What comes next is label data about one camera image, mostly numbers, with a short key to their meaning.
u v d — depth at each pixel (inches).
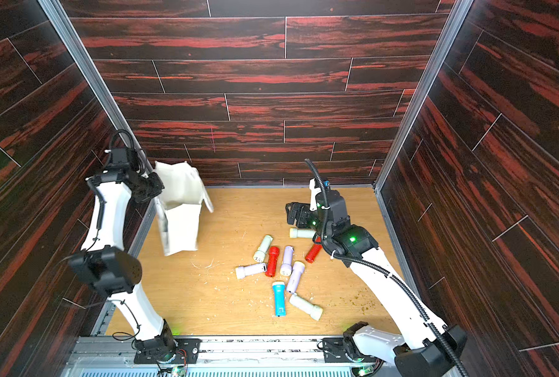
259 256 36.7
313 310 31.0
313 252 36.7
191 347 29.1
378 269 17.1
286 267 34.8
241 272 34.8
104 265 19.0
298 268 35.0
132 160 26.0
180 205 31.4
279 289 33.2
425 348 14.6
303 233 38.8
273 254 36.7
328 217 19.7
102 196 21.1
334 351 28.4
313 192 24.6
